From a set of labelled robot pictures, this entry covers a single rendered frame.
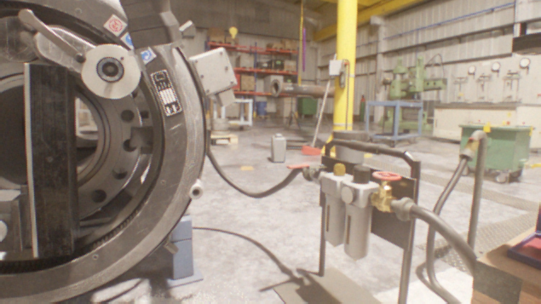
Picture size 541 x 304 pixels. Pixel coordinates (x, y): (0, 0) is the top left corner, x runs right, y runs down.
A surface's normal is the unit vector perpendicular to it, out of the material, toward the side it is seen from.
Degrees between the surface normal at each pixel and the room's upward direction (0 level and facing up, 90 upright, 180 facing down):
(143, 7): 122
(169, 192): 90
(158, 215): 90
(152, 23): 111
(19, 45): 90
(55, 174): 90
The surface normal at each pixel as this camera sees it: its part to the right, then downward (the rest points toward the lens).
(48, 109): 0.47, 0.10
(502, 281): -0.88, 0.03
